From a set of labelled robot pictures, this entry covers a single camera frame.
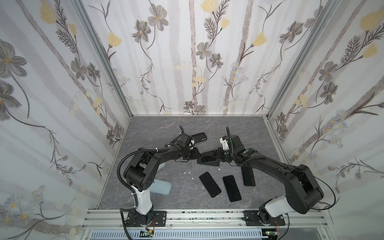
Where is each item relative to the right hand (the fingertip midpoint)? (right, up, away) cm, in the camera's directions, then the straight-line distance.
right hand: (209, 151), depth 85 cm
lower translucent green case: (-28, -20, 0) cm, 34 cm away
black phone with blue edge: (+1, -3, +2) cm, 4 cm away
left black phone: (+1, -20, +2) cm, 20 cm away
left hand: (-6, -2, +9) cm, 11 cm away
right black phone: (+24, -16, +3) cm, 29 cm away
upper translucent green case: (-30, -10, +8) cm, 33 cm away
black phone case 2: (+5, -8, +8) cm, 12 cm away
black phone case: (-5, +7, +24) cm, 25 cm away
